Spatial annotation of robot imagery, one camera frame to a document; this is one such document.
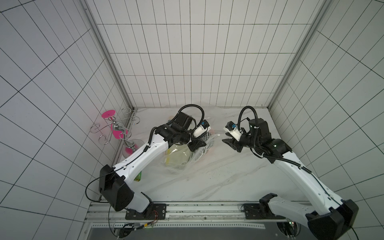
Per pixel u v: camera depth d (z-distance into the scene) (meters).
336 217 0.36
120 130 0.79
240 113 0.57
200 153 0.75
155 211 0.72
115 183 0.39
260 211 0.68
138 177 0.77
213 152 0.92
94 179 0.40
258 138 0.54
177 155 0.87
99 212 0.74
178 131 0.57
